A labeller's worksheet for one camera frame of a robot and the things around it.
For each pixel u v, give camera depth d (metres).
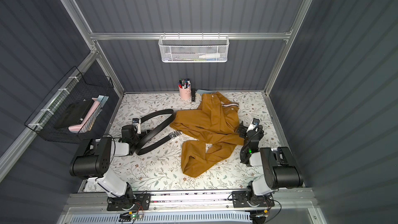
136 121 0.87
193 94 1.16
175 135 0.96
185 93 1.12
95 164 0.47
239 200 0.74
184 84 1.09
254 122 0.77
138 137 0.86
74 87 0.77
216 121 0.96
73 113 0.68
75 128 0.65
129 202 0.67
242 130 0.83
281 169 0.46
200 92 1.16
